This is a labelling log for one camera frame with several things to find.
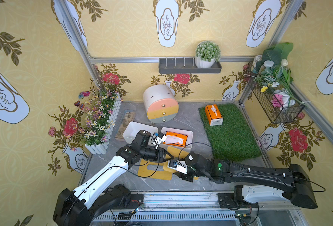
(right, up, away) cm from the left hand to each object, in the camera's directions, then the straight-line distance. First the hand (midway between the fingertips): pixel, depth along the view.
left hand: (168, 156), depth 73 cm
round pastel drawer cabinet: (-5, +28, +18) cm, 34 cm away
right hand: (+6, -2, +2) cm, 6 cm away
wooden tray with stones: (-31, +21, +36) cm, 52 cm away
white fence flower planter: (-45, +25, +18) cm, 55 cm away
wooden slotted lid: (-8, -12, +12) cm, 19 cm away
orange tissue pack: (+33, +21, +27) cm, 48 cm away
